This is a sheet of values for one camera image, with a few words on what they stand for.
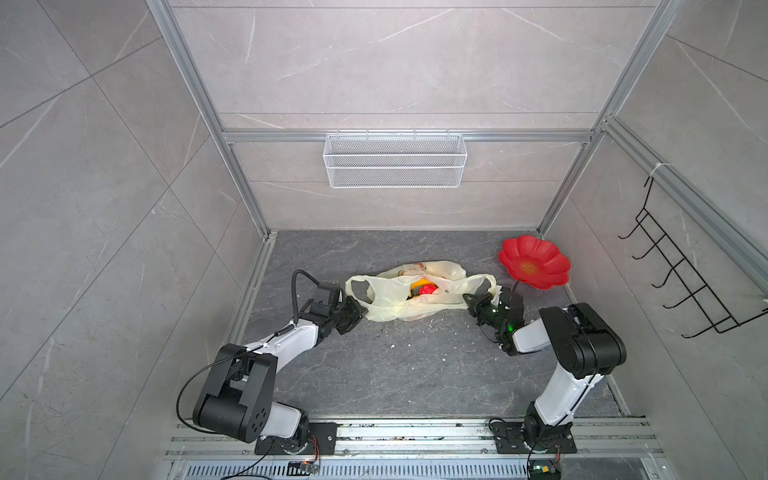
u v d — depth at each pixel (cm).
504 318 76
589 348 49
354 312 80
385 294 88
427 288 95
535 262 110
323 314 70
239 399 43
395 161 101
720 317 59
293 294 68
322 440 74
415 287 99
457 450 73
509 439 73
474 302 86
